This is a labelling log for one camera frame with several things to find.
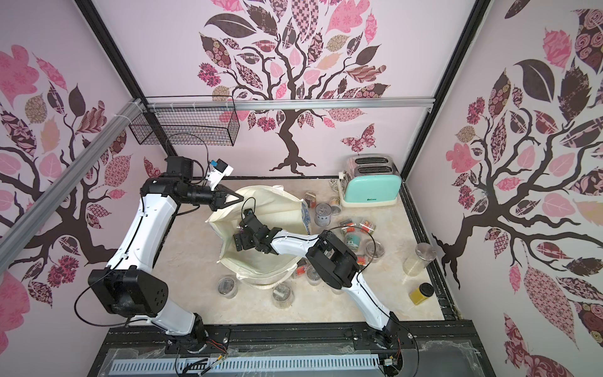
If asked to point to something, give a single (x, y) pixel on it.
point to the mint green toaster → (370, 180)
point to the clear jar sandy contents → (423, 255)
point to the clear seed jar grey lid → (227, 287)
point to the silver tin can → (323, 214)
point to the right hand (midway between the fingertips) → (244, 233)
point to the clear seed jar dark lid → (312, 276)
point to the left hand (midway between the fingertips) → (238, 202)
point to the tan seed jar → (335, 206)
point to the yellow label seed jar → (422, 293)
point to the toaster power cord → (334, 185)
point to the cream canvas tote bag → (278, 208)
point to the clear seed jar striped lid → (283, 295)
